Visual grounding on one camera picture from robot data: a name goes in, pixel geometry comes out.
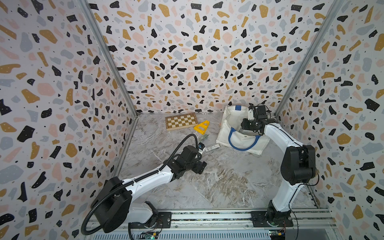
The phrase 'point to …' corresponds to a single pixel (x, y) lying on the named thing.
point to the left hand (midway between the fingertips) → (203, 160)
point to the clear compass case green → (203, 137)
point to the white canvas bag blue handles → (230, 135)
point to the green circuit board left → (148, 235)
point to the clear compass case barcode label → (215, 146)
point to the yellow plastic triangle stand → (205, 124)
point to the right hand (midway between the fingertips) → (243, 123)
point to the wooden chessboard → (180, 121)
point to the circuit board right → (277, 234)
